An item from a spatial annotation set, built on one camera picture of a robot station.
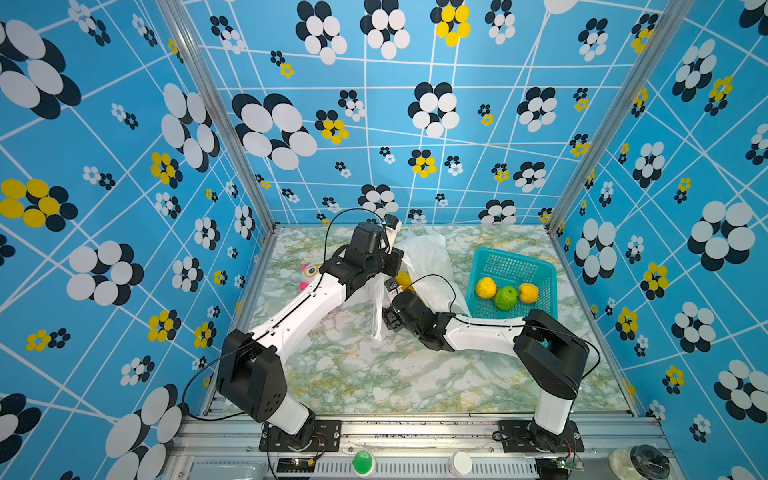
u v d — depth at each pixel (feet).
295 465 2.37
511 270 3.33
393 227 2.29
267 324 1.52
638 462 2.03
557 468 2.23
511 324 1.70
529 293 3.09
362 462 2.04
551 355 1.57
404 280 2.61
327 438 2.38
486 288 3.13
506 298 3.01
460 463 2.13
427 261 2.85
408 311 2.23
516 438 2.40
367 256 2.01
